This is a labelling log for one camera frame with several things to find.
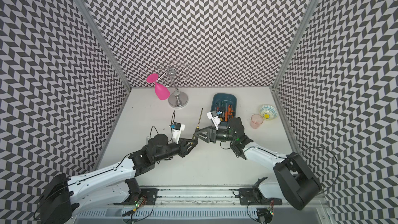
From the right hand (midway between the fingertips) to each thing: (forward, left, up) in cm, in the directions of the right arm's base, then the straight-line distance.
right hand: (196, 137), depth 72 cm
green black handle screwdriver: (+31, -16, -17) cm, 39 cm away
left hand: (-3, 0, -2) cm, 4 cm away
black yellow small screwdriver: (+3, 0, +2) cm, 4 cm away
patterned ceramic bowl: (+26, -46, -17) cm, 56 cm away
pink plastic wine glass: (+33, +24, -4) cm, 41 cm away
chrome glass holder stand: (+39, +16, -17) cm, 45 cm away
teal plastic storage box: (+38, -21, -16) cm, 46 cm away
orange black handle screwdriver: (+27, -20, -17) cm, 38 cm away
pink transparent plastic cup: (+20, -36, -17) cm, 45 cm away
